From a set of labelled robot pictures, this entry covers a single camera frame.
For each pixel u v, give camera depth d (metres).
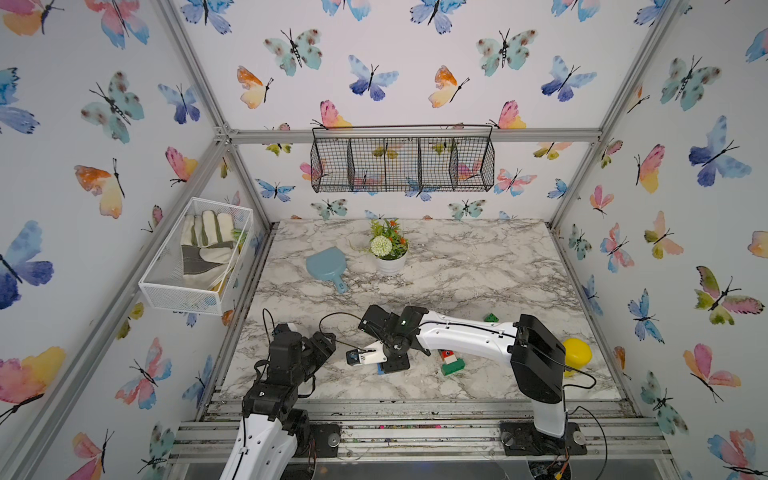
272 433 0.52
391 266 1.03
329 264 1.08
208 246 0.77
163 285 0.59
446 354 0.85
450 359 0.84
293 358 0.63
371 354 0.71
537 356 0.51
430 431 0.77
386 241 0.92
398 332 0.59
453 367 0.84
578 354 0.77
